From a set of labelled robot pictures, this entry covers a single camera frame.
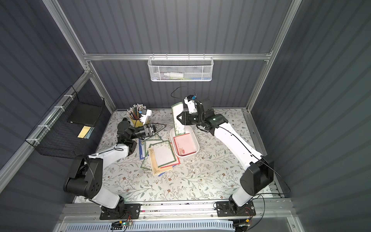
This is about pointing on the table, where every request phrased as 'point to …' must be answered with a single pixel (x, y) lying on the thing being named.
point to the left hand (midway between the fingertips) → (165, 129)
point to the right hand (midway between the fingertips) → (178, 118)
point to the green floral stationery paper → (147, 143)
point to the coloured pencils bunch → (135, 111)
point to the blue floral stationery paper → (141, 150)
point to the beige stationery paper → (155, 169)
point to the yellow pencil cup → (136, 123)
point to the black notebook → (85, 113)
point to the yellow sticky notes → (84, 131)
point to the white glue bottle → (174, 74)
